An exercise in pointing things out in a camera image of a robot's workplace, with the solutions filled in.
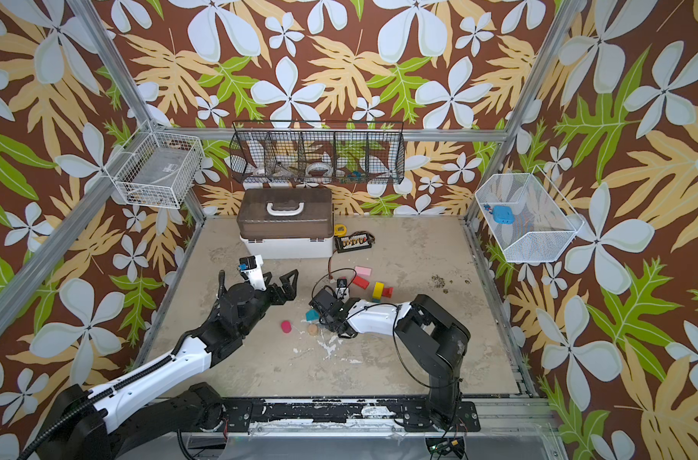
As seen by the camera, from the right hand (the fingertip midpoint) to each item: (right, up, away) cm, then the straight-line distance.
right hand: (335, 315), depth 93 cm
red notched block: (+17, +7, +2) cm, 19 cm away
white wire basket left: (-54, +46, -7) cm, 72 cm away
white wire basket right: (+58, +30, -15) cm, 67 cm away
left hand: (-14, +16, -15) cm, 26 cm away
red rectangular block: (+8, +10, +7) cm, 15 cm away
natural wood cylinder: (-7, -3, -5) cm, 9 cm away
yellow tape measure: (+1, +29, +22) cm, 36 cm away
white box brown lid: (-16, +30, -2) cm, 34 cm away
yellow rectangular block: (+14, +8, +1) cm, 16 cm away
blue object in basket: (+52, +32, -7) cm, 61 cm away
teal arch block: (-8, 0, -2) cm, 8 cm away
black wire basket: (-6, +55, +5) cm, 56 cm away
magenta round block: (-16, -3, -3) cm, 16 cm away
